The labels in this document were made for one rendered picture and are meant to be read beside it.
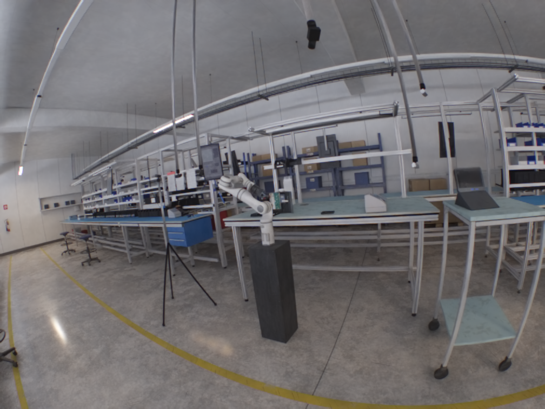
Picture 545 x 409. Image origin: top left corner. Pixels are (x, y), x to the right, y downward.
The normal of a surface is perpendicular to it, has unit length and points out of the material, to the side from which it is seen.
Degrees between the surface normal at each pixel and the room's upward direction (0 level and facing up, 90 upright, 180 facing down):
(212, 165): 101
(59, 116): 90
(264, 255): 90
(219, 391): 0
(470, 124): 90
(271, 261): 90
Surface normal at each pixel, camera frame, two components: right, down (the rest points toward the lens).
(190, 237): 0.89, -0.05
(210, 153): -0.01, 0.29
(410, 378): -0.11, -0.99
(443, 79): -0.45, 0.14
